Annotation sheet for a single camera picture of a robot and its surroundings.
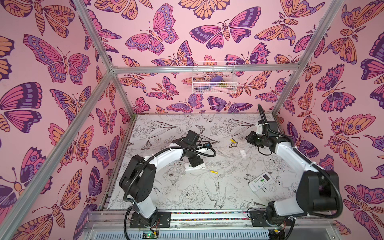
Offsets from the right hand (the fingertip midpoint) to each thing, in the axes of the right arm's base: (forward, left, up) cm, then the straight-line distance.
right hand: (247, 135), depth 89 cm
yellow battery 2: (+6, +5, -14) cm, 16 cm away
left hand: (-9, +29, -7) cm, 31 cm away
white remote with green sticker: (-15, +29, -13) cm, 35 cm away
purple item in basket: (+33, +17, +18) cm, 41 cm away
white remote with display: (-24, -4, -13) cm, 27 cm away
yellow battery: (-16, +20, -15) cm, 30 cm away
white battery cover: (-4, +1, -14) cm, 15 cm away
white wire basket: (+27, +19, +19) cm, 38 cm away
